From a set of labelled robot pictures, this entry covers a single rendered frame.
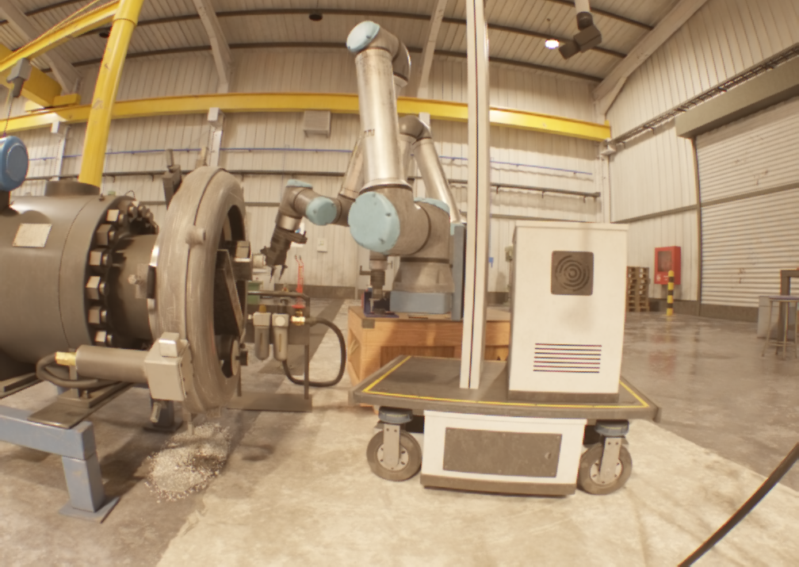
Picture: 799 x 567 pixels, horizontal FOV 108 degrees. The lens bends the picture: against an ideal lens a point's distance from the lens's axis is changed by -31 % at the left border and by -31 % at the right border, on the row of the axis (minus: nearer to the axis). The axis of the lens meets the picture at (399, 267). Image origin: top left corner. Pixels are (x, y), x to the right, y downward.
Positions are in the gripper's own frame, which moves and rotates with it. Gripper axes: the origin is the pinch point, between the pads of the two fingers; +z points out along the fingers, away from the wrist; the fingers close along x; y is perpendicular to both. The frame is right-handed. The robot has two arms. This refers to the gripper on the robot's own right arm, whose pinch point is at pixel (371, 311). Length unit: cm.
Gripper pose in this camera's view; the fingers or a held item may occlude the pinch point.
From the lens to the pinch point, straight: 208.5
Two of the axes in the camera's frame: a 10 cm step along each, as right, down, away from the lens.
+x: -2.0, 0.2, 9.8
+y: 9.8, 0.4, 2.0
